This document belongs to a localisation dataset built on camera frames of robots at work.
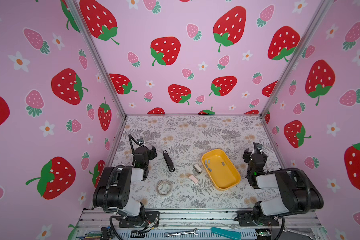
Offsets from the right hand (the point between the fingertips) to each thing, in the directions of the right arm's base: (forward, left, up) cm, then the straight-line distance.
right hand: (255, 150), depth 90 cm
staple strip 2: (-7, +19, -8) cm, 22 cm away
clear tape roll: (-26, +53, -8) cm, 60 cm away
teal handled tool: (-44, +16, -9) cm, 47 cm away
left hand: (-5, +69, 0) cm, 69 cm away
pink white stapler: (-20, +37, -6) cm, 42 cm away
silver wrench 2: (-39, -20, -9) cm, 45 cm away
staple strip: (-12, +27, -9) cm, 31 cm away
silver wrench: (-48, +47, -8) cm, 67 cm away
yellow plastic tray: (-11, +20, -9) cm, 25 cm away
